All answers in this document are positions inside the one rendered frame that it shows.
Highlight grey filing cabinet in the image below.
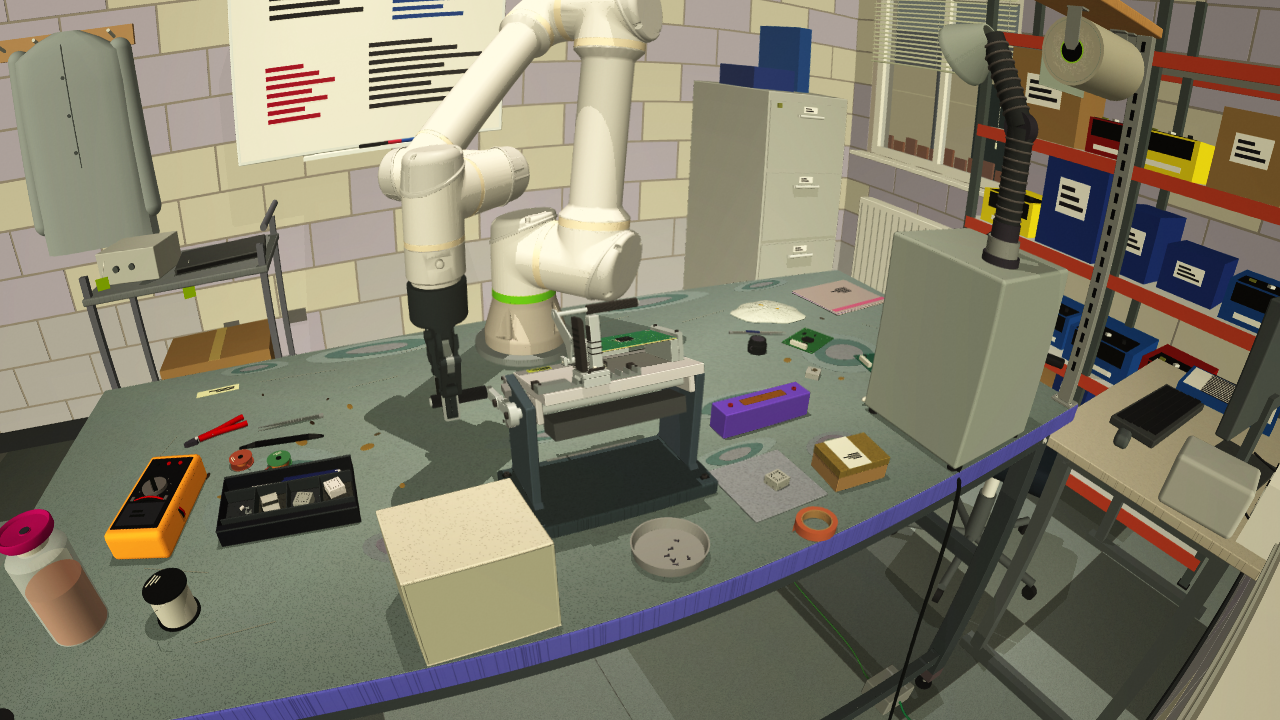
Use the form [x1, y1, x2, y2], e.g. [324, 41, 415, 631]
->
[683, 79, 852, 292]

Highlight white solder spool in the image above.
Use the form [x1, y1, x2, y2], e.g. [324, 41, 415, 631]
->
[141, 567, 203, 633]

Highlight beige side table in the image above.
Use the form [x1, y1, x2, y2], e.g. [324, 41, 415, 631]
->
[965, 355, 1280, 720]

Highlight red shelf unit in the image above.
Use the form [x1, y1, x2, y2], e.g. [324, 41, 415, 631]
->
[964, 0, 1280, 591]

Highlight white notice board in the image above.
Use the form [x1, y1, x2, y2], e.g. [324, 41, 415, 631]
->
[227, 0, 507, 168]

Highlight orange multimeter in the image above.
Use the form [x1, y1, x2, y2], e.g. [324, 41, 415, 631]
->
[103, 453, 209, 561]

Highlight brown cardboard box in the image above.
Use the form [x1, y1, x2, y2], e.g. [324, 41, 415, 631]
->
[810, 431, 892, 493]
[159, 319, 277, 382]

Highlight blue box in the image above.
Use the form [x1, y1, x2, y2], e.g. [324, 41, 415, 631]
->
[719, 25, 814, 96]

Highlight grey round dish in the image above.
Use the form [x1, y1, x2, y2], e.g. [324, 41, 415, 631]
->
[629, 517, 713, 580]

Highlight window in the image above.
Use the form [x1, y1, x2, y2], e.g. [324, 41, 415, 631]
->
[869, 0, 1027, 167]

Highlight dark monitor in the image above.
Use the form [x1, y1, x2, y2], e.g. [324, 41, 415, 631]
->
[1214, 299, 1280, 462]

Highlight black cable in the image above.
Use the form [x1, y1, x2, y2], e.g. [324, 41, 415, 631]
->
[888, 474, 963, 720]

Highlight wooden coat rail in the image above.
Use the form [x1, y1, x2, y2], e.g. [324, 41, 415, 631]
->
[0, 24, 137, 64]

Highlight beige speckled box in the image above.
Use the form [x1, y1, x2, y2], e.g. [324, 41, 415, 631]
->
[376, 478, 562, 667]

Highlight paper roll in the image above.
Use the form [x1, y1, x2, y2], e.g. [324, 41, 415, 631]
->
[1039, 7, 1147, 102]

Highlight purple block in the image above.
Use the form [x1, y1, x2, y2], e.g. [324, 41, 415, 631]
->
[709, 381, 812, 440]

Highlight white holder head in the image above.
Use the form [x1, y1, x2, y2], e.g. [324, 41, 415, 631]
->
[502, 325, 705, 413]

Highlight glass jar pink lid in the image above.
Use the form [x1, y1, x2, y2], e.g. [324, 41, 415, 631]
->
[0, 508, 110, 650]

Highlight grey instrument box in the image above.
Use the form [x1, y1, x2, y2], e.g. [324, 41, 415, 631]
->
[95, 231, 183, 285]

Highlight grey fume extractor box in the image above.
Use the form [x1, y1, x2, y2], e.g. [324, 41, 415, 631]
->
[864, 227, 1067, 472]

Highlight pink notebook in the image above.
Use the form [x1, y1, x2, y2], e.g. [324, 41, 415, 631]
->
[792, 279, 887, 316]

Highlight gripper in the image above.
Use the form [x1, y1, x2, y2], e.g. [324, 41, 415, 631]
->
[406, 282, 469, 422]

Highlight black flat device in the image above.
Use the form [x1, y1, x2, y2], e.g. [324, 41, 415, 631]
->
[175, 239, 264, 277]
[1109, 383, 1206, 449]

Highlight black parts tray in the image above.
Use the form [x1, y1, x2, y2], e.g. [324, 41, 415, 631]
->
[215, 454, 363, 548]

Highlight white cloth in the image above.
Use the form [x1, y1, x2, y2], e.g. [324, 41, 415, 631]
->
[729, 296, 808, 324]

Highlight black clip lever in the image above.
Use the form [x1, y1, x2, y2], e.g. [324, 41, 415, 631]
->
[555, 297, 640, 373]

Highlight white radiator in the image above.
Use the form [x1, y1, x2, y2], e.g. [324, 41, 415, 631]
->
[851, 194, 947, 294]

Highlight dark grey board holder frame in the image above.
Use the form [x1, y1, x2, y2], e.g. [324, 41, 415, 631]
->
[497, 368, 721, 537]

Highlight black corrugated hose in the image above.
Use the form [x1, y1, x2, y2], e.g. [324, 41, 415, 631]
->
[982, 27, 1042, 270]

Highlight grey extractor hood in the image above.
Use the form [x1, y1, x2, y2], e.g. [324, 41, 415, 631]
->
[937, 21, 994, 87]

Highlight grey mat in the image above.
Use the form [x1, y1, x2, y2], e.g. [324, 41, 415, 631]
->
[715, 448, 828, 523]

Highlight red handled cutters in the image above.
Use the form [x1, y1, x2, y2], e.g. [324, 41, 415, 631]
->
[182, 413, 249, 449]

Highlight grey coat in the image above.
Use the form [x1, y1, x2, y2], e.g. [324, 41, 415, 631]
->
[7, 27, 164, 258]

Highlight grey metal cart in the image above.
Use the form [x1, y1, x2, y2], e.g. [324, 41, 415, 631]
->
[79, 199, 297, 390]

